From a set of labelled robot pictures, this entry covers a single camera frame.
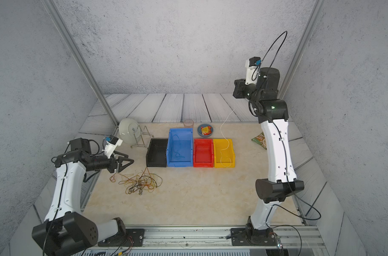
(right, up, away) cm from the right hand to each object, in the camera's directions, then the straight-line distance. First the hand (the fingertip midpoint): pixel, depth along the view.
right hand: (235, 79), depth 66 cm
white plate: (-57, -21, +32) cm, 68 cm away
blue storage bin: (-27, -32, +38) cm, 57 cm away
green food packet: (+27, -26, +44) cm, 58 cm away
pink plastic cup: (-22, -15, +46) cm, 53 cm away
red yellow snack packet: (-10, -20, +46) cm, 51 cm away
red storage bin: (-12, -34, +36) cm, 51 cm away
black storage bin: (-43, -36, +42) cm, 70 cm away
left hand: (-47, -33, +9) cm, 58 cm away
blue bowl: (-14, -20, +48) cm, 54 cm away
